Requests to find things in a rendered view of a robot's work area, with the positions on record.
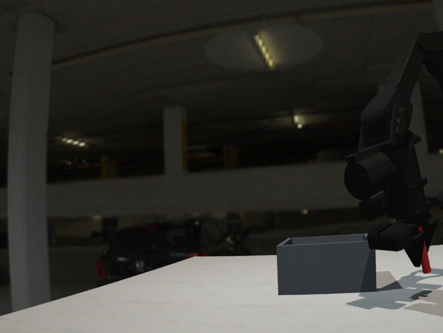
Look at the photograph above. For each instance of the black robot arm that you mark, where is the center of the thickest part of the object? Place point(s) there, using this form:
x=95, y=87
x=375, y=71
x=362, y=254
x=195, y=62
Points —
x=386, y=152

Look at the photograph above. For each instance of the red peg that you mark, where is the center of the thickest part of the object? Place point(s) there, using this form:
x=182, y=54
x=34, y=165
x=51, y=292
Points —
x=425, y=260

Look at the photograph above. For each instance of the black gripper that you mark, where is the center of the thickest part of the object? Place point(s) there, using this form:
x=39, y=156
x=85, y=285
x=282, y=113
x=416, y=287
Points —
x=411, y=206

